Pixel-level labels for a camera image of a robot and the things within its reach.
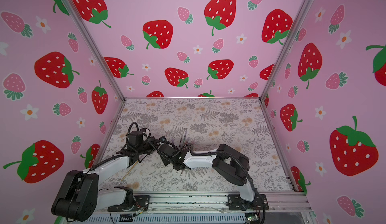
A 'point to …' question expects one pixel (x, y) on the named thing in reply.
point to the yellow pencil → (128, 172)
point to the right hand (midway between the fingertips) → (161, 156)
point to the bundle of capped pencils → (184, 142)
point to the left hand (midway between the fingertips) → (164, 141)
